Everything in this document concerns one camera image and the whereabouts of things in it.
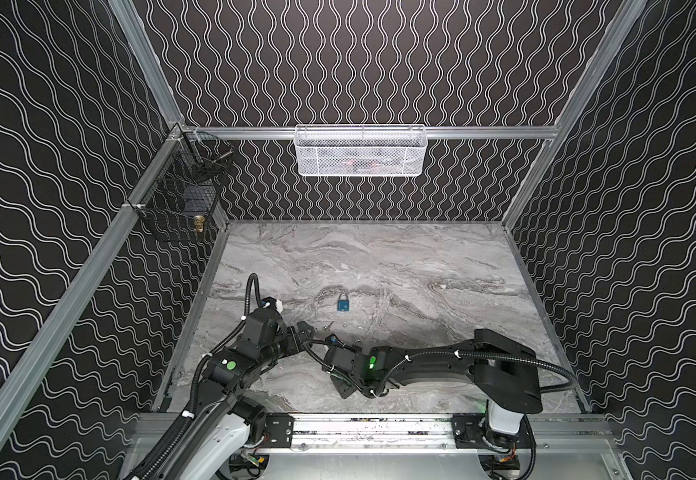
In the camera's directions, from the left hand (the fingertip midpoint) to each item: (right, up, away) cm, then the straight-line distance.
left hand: (309, 335), depth 77 cm
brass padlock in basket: (-31, +30, +6) cm, 44 cm away
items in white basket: (+15, +50, +18) cm, 55 cm away
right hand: (+8, -14, +6) cm, 17 cm away
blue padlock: (+8, +4, +20) cm, 22 cm away
